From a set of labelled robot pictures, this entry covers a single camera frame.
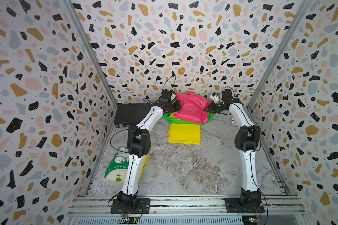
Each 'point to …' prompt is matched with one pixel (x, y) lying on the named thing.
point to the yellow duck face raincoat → (171, 116)
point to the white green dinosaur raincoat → (117, 171)
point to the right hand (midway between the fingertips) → (205, 109)
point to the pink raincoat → (193, 108)
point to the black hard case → (131, 114)
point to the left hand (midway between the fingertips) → (183, 105)
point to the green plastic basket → (177, 120)
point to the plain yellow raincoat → (186, 133)
